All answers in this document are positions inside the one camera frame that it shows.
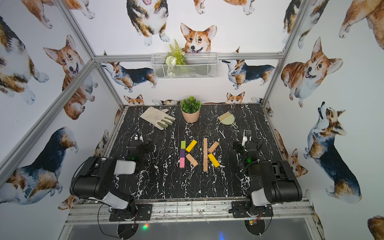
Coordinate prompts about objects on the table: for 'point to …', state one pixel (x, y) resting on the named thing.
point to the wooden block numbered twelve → (205, 165)
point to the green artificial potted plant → (191, 105)
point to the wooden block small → (205, 153)
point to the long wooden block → (192, 160)
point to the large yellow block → (214, 160)
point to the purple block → (182, 153)
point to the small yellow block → (191, 146)
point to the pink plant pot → (190, 117)
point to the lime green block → (183, 144)
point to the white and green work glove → (158, 118)
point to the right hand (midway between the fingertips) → (243, 136)
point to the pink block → (182, 162)
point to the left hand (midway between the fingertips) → (143, 137)
